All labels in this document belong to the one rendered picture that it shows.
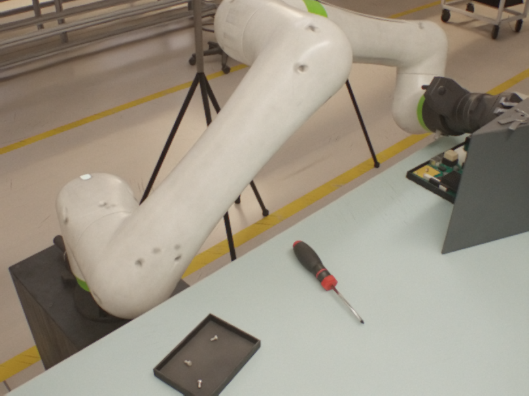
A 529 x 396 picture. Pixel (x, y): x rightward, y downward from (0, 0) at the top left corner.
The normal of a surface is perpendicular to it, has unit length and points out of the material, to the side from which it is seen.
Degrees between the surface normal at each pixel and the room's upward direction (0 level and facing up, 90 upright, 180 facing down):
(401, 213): 0
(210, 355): 0
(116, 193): 18
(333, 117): 0
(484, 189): 90
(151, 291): 80
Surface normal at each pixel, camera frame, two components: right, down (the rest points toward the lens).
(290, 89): 0.05, 0.28
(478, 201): 0.32, 0.55
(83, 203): -0.22, -0.68
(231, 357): 0.00, -0.82
